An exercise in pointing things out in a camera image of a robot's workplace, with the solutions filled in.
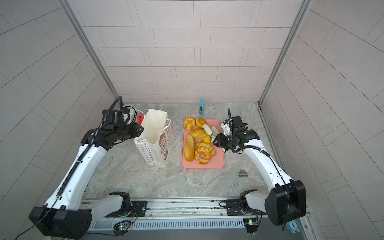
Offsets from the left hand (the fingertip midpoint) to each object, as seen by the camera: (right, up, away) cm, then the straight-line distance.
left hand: (146, 126), depth 74 cm
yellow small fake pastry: (+32, -10, +20) cm, 39 cm away
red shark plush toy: (-3, +4, +1) cm, 5 cm away
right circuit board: (+51, -45, -6) cm, 68 cm away
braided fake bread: (+31, -13, +14) cm, 37 cm away
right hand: (+35, -9, +5) cm, 37 cm away
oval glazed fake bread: (+26, -6, +17) cm, 32 cm away
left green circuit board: (-7, -43, -9) cm, 45 cm away
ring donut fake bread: (+31, -19, +10) cm, 38 cm away
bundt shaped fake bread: (+20, 0, +25) cm, 32 cm away
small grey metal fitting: (+50, -26, +7) cm, 57 cm away
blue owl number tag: (+68, -44, -8) cm, 82 cm away
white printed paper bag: (+7, -5, -6) cm, 10 cm away
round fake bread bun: (+27, 0, +25) cm, 37 cm away
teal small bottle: (+28, +11, +30) cm, 43 cm away
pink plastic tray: (+36, -22, +13) cm, 44 cm away
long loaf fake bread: (+21, -14, +14) cm, 29 cm away
